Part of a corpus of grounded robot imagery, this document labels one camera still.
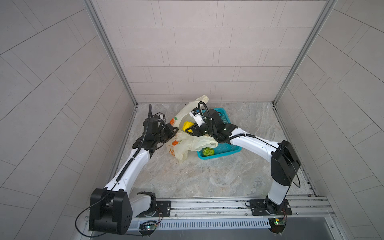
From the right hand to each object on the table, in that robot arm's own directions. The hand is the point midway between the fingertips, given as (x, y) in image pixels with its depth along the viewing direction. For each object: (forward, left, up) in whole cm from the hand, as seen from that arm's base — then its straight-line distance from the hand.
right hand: (188, 128), depth 80 cm
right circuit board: (-43, -38, -20) cm, 61 cm away
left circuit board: (-41, +20, -15) cm, 48 cm away
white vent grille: (-40, +14, -18) cm, 46 cm away
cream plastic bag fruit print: (-10, +3, +2) cm, 10 cm away
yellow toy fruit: (-1, +1, +4) cm, 4 cm away
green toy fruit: (-8, -10, -13) cm, 18 cm away
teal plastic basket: (-3, -20, -20) cm, 28 cm away
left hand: (0, +4, +2) cm, 4 cm away
